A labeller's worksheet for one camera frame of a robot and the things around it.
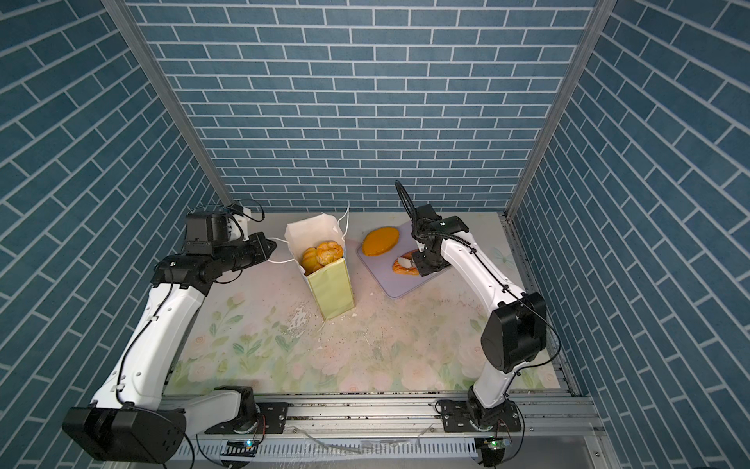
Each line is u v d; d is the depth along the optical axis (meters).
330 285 0.79
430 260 0.72
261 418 0.72
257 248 0.64
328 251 0.86
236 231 0.60
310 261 0.87
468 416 0.74
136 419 0.36
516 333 0.46
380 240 1.07
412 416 0.76
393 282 1.00
